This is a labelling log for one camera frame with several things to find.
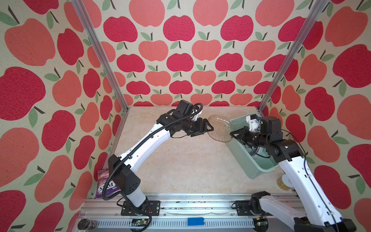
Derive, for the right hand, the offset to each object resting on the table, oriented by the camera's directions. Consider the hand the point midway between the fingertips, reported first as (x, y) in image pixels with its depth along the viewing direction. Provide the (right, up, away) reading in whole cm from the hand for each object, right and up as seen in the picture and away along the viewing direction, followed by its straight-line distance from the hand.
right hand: (231, 136), depth 69 cm
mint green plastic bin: (+12, -15, +2) cm, 19 cm away
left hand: (-10, +1, -1) cm, 10 cm away
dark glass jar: (-66, -38, -7) cm, 77 cm away
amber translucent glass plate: (-4, +4, +2) cm, 6 cm away
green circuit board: (-46, -44, +2) cm, 64 cm away
